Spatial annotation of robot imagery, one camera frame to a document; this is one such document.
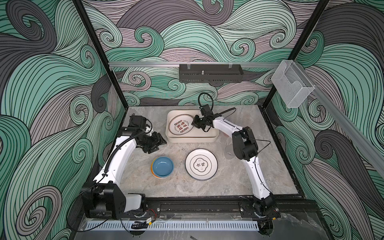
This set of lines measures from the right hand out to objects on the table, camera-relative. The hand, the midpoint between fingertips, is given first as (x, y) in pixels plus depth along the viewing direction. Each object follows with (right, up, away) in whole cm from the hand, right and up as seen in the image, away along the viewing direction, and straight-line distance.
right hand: (191, 122), depth 104 cm
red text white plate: (-7, -1, +3) cm, 8 cm away
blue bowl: (-16, -23, -25) cm, 38 cm away
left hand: (-15, -10, -26) cm, 31 cm away
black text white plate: (+6, -24, -16) cm, 30 cm away
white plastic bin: (+4, -9, -2) cm, 10 cm away
